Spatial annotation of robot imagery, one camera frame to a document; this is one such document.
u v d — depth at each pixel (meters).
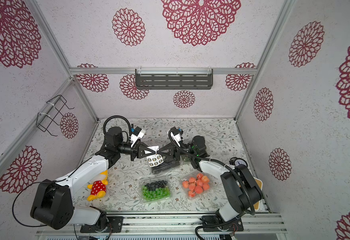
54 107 0.78
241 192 0.45
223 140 1.07
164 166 0.86
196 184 0.83
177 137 0.66
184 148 0.69
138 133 0.63
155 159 0.70
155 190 0.81
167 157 0.68
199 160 0.65
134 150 0.64
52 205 0.42
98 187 0.80
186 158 0.67
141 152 0.66
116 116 0.59
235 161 0.93
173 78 0.94
